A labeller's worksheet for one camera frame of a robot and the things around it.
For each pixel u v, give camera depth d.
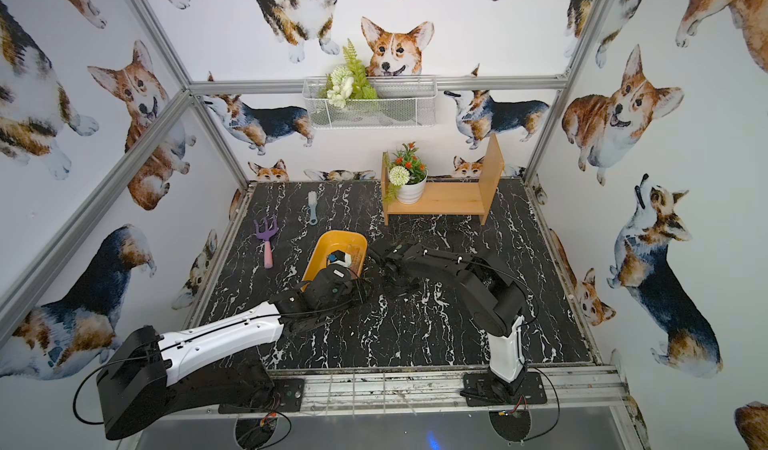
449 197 1.08
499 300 0.49
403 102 0.92
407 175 0.93
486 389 0.73
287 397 0.73
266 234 1.06
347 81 0.78
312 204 1.13
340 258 0.75
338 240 0.98
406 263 0.64
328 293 0.61
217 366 0.49
